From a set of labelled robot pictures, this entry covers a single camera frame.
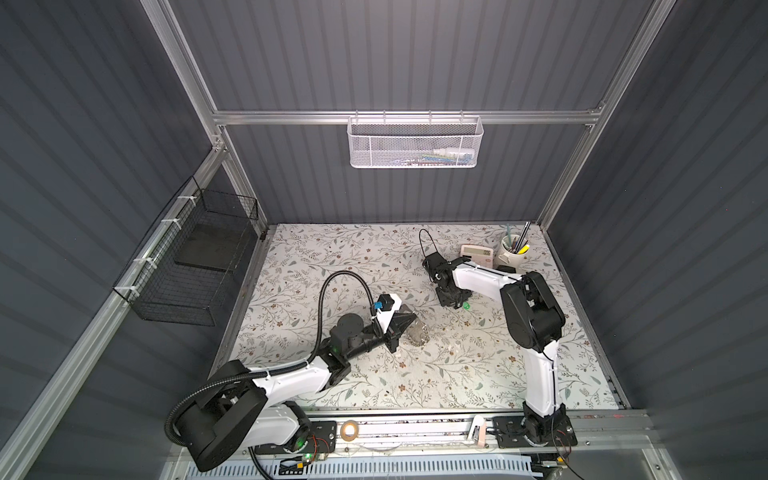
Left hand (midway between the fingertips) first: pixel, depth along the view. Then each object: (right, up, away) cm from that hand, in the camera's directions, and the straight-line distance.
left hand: (415, 316), depth 76 cm
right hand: (+17, +1, +24) cm, 29 cm away
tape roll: (-17, -29, 0) cm, 34 cm away
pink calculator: (+27, +15, +33) cm, 45 cm away
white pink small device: (+15, -28, -3) cm, 32 cm away
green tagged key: (+18, -1, +21) cm, 28 cm away
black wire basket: (-57, +11, -3) cm, 58 cm away
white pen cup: (+37, +18, +27) cm, 49 cm away
